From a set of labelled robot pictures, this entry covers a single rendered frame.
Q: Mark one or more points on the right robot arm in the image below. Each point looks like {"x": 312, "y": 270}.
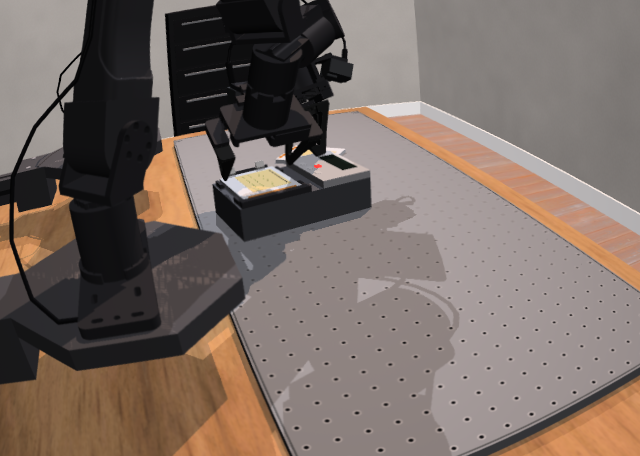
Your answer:
{"x": 106, "y": 134}

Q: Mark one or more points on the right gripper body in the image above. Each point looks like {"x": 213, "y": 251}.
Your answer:
{"x": 257, "y": 115}

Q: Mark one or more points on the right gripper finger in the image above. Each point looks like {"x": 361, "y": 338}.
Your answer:
{"x": 304, "y": 146}
{"x": 226, "y": 158}

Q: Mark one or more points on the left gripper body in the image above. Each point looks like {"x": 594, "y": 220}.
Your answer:
{"x": 317, "y": 92}

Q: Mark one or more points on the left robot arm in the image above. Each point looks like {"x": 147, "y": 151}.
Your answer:
{"x": 333, "y": 69}

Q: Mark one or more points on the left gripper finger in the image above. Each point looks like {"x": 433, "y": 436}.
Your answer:
{"x": 316, "y": 117}
{"x": 322, "y": 109}

